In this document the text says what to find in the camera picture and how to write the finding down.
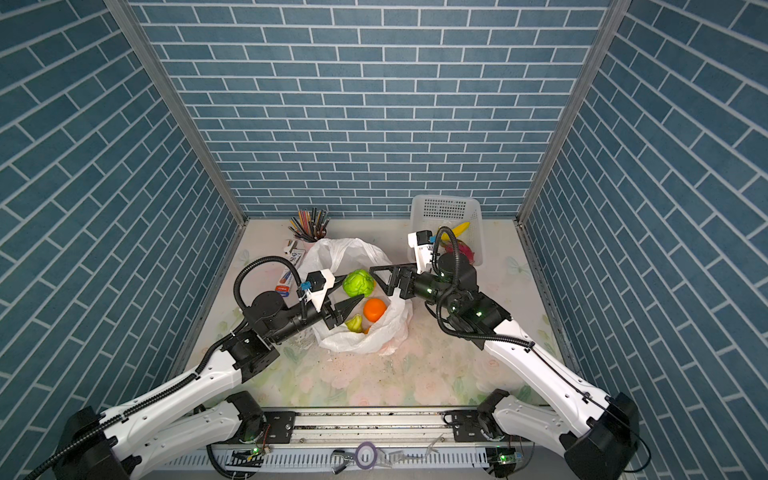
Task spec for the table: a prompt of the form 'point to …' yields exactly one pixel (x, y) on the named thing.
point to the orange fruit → (374, 308)
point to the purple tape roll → (366, 455)
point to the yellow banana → (457, 231)
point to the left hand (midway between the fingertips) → (355, 288)
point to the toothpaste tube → (288, 285)
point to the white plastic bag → (380, 322)
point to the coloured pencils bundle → (310, 225)
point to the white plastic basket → (433, 212)
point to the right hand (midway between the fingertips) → (377, 268)
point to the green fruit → (358, 283)
